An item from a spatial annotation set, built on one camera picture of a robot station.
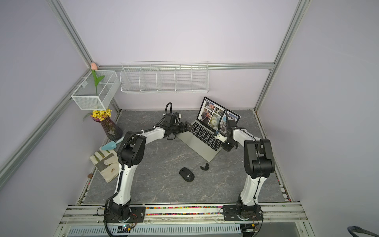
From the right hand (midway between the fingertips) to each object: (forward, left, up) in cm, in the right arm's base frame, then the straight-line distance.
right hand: (228, 144), depth 99 cm
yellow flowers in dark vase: (+7, +78, +7) cm, 78 cm away
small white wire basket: (+10, +81, +35) cm, 89 cm away
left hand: (+11, +26, +3) cm, 29 cm away
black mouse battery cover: (-16, +15, 0) cm, 22 cm away
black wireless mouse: (-21, +27, +1) cm, 34 cm away
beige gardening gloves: (-13, +78, 0) cm, 79 cm away
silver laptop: (+8, +14, -1) cm, 16 cm away
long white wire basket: (+36, +43, +29) cm, 63 cm away
